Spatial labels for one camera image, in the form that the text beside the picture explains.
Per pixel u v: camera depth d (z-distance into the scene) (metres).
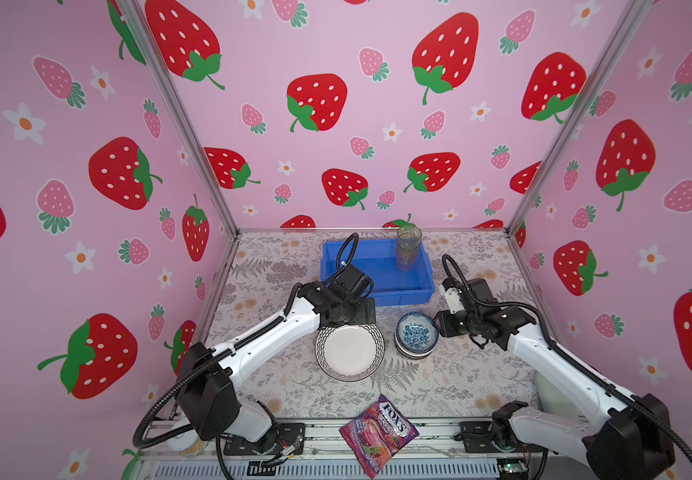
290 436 0.74
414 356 0.81
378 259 1.10
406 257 1.01
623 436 0.38
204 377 0.41
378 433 0.73
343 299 0.58
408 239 1.02
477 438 0.73
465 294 0.65
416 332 0.85
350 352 0.86
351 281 0.60
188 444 0.69
